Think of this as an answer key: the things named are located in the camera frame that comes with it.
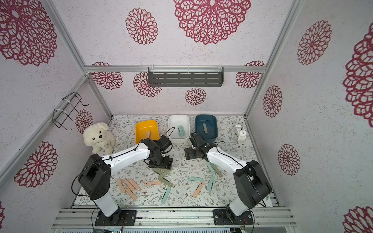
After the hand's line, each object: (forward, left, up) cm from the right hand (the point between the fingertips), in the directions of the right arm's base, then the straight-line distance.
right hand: (191, 151), depth 90 cm
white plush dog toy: (+3, +56, +11) cm, 57 cm away
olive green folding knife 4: (-10, +21, -7) cm, 24 cm away
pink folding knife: (+17, +32, -5) cm, 36 cm away
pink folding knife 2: (-17, +23, -8) cm, 30 cm away
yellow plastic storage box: (+22, +33, -6) cm, 40 cm away
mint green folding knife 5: (-8, -12, -8) cm, 17 cm away
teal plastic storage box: (+28, -11, -8) cm, 31 cm away
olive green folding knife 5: (-8, -16, -9) cm, 21 cm away
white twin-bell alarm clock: (+14, -31, +1) cm, 34 cm away
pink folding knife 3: (-20, +35, -6) cm, 41 cm away
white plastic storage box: (+32, +15, -8) cm, 37 cm away
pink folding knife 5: (-24, +34, -7) cm, 42 cm away
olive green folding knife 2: (-11, +16, -8) cm, 21 cm away
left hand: (-11, +16, -2) cm, 19 cm away
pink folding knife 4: (-19, +33, -7) cm, 39 cm away
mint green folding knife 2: (+21, +8, -7) cm, 24 cm away
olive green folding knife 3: (-17, +15, -7) cm, 24 cm away
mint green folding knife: (+20, +10, -7) cm, 24 cm away
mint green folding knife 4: (-16, -11, -8) cm, 22 cm away
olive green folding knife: (+25, -10, -8) cm, 28 cm away
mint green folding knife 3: (-14, -3, -9) cm, 17 cm away
